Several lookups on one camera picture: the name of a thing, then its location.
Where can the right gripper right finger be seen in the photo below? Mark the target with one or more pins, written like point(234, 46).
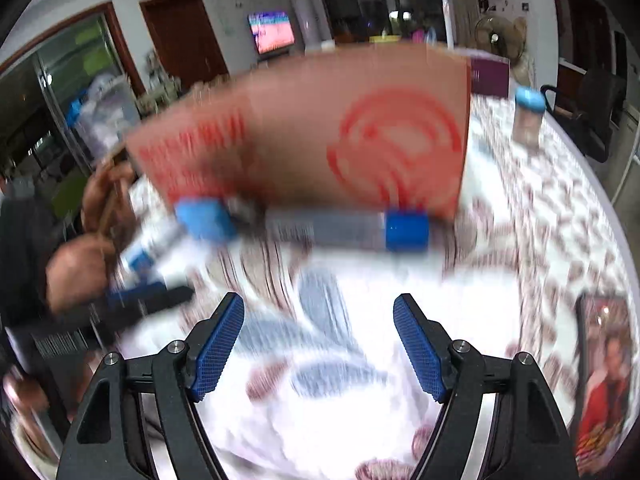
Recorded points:
point(427, 346)

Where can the black left gripper seen afar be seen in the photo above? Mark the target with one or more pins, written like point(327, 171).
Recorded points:
point(105, 317)

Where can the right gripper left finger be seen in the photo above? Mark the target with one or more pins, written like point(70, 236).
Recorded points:
point(210, 344)

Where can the person's second hand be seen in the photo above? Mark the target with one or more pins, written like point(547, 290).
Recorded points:
point(79, 271)

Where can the person's hand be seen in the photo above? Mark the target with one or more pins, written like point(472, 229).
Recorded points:
point(106, 208)

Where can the clear tube blue cap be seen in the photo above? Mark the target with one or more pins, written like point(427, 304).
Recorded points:
point(381, 231)

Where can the blue plug adapter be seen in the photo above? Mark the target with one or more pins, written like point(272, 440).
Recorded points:
point(206, 219)

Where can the round metal tin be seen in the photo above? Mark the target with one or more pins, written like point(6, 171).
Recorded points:
point(247, 216)

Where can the black smartphone playing video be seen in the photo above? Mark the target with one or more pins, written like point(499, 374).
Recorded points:
point(604, 380)

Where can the brown cardboard box red print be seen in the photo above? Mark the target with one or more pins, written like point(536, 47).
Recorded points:
point(374, 126)

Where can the toothpick jar blue lid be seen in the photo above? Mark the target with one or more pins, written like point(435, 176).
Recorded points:
point(530, 106)

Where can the purple box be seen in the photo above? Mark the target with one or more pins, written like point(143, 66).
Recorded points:
point(490, 77)

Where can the standing fan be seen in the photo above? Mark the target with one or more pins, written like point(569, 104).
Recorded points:
point(499, 36)

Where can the television screen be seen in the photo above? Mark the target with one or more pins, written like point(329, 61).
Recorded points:
point(271, 31)

